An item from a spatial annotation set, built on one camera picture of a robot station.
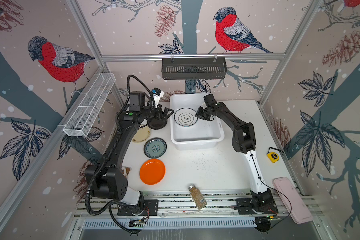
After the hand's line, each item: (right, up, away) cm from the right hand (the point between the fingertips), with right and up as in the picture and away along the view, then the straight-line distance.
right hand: (195, 116), depth 106 cm
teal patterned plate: (-28, -20, -11) cm, 36 cm away
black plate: (-30, -6, 0) cm, 30 cm away
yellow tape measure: (+46, -25, -17) cm, 55 cm away
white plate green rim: (-7, 0, +4) cm, 9 cm away
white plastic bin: (+6, -13, -3) cm, 15 cm away
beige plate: (-38, -13, -6) cm, 41 cm away
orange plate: (-27, -33, -20) cm, 47 cm away
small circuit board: (-32, -52, -35) cm, 71 cm away
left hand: (-18, +5, -30) cm, 35 cm away
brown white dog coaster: (-42, -31, -23) cm, 57 cm away
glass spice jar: (-2, -40, -34) cm, 53 cm away
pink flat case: (+47, -46, -36) cm, 75 cm away
